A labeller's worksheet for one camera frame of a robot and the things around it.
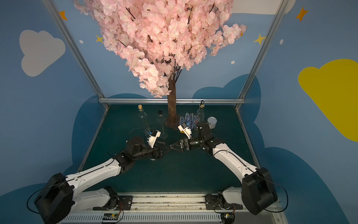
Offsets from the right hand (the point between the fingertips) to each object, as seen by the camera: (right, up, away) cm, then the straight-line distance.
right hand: (176, 144), depth 75 cm
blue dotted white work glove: (+11, +13, +34) cm, 38 cm away
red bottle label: (-17, -12, +14) cm, 25 cm away
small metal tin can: (+27, +12, +30) cm, 42 cm away
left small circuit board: (-35, -39, -2) cm, 52 cm away
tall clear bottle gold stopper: (+15, +18, +16) cm, 29 cm away
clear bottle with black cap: (-10, +10, +13) cm, 19 cm away
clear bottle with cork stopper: (-22, +14, +13) cm, 29 cm away
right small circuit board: (+28, -39, -2) cm, 48 cm away
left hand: (-5, 0, +2) cm, 5 cm away
